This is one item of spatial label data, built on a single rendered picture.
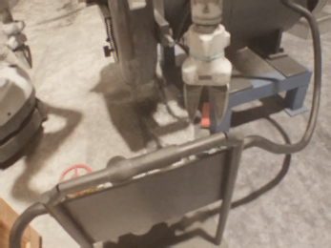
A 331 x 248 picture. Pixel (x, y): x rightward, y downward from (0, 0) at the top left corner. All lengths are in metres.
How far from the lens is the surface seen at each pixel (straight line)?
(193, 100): 0.59
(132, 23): 0.80
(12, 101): 1.29
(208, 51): 0.48
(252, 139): 0.61
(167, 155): 0.41
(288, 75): 1.26
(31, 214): 0.59
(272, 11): 1.18
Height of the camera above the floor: 0.88
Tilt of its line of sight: 43 degrees down
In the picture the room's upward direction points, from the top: 7 degrees counter-clockwise
